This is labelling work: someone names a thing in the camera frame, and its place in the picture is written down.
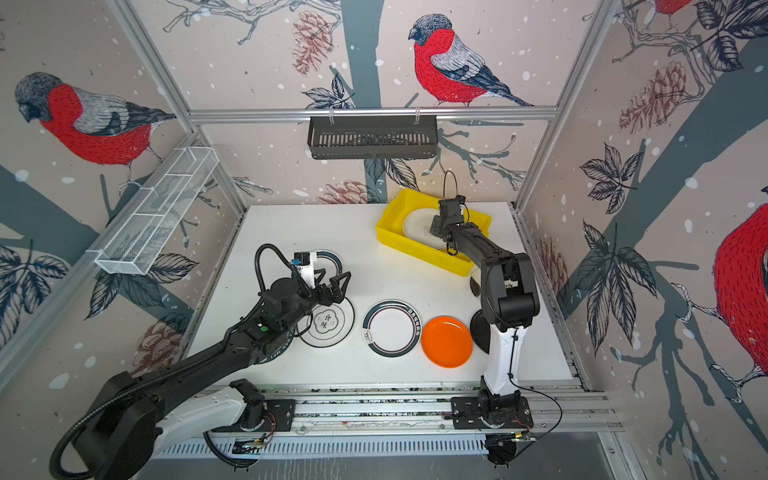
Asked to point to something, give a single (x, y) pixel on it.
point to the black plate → (481, 330)
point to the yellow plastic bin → (398, 205)
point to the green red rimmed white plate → (392, 328)
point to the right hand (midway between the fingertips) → (448, 226)
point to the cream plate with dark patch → (475, 283)
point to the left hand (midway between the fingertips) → (337, 272)
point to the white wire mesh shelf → (154, 210)
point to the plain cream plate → (417, 224)
